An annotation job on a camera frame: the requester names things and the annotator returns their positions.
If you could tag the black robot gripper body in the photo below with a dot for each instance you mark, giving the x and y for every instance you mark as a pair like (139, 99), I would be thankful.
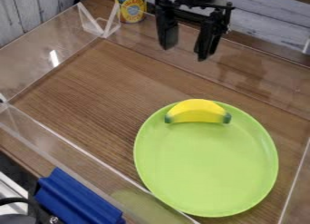
(192, 11)

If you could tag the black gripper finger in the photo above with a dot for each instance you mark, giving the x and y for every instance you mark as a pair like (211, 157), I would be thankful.
(166, 27)
(210, 35)

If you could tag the yellow toy banana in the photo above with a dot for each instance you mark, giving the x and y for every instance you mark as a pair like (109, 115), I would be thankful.
(198, 110)

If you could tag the green plastic plate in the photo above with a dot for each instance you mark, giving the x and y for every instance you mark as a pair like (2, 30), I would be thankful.
(210, 170)

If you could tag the yellow labelled tin can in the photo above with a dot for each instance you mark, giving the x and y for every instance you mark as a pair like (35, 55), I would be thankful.
(132, 10)

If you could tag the blue plastic block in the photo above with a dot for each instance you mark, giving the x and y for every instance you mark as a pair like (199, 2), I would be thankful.
(72, 202)

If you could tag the clear acrylic corner bracket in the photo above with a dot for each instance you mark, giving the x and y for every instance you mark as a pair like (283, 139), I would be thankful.
(101, 27)

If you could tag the clear acrylic front wall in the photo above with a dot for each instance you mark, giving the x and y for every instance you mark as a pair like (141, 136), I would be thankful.
(44, 151)

